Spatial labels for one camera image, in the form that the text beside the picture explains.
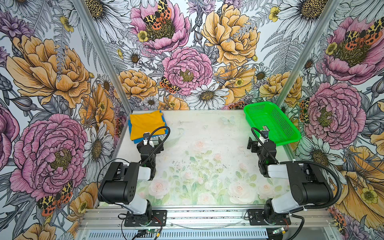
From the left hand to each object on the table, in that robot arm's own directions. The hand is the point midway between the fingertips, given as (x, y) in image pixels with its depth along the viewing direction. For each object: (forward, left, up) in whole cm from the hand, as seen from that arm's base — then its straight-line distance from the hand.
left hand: (152, 142), depth 93 cm
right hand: (0, -65, +1) cm, 65 cm away
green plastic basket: (+30, -78, -6) cm, 83 cm away
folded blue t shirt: (-4, +4, +7) cm, 9 cm away
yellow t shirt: (+17, +10, -2) cm, 20 cm away
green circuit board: (-44, -6, -7) cm, 45 cm away
